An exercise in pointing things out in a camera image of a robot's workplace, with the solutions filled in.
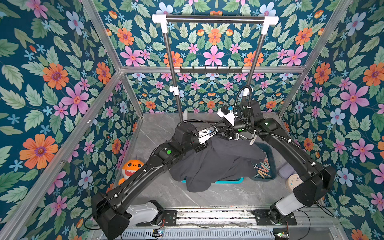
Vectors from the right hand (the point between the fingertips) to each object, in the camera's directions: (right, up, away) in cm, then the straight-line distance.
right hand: (218, 125), depth 70 cm
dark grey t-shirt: (+3, -17, +5) cm, 17 cm away
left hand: (-5, -3, 0) cm, 5 cm away
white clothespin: (+17, -7, 0) cm, 18 cm away
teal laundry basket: (+2, -28, +5) cm, 29 cm away
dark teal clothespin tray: (+30, -26, +19) cm, 44 cm away
